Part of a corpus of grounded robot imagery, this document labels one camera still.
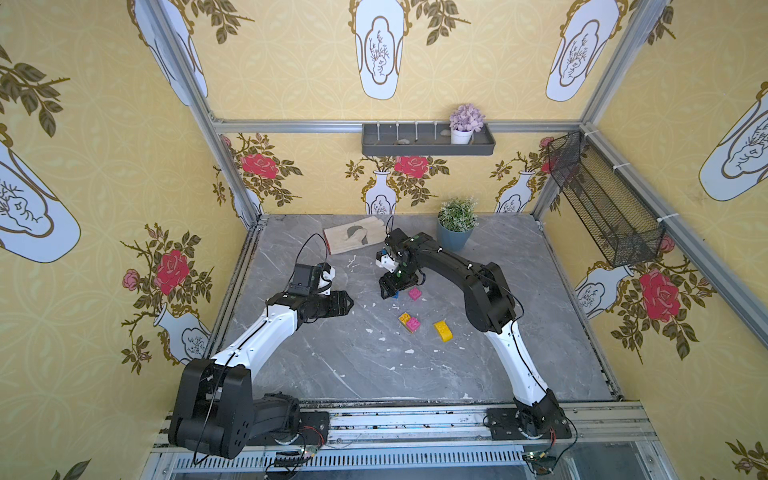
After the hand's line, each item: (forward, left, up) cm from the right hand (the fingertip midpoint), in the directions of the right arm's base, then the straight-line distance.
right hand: (390, 294), depth 98 cm
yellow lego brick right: (-12, -17, 0) cm, 21 cm away
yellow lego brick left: (-9, -5, +1) cm, 10 cm away
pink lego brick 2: (-11, -7, +3) cm, 14 cm away
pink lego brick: (0, -8, +1) cm, 8 cm away
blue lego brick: (0, -2, +1) cm, 2 cm away
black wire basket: (+12, -64, +25) cm, 70 cm away
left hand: (-8, +12, +8) cm, 17 cm away
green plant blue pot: (+23, -22, +14) cm, 34 cm away
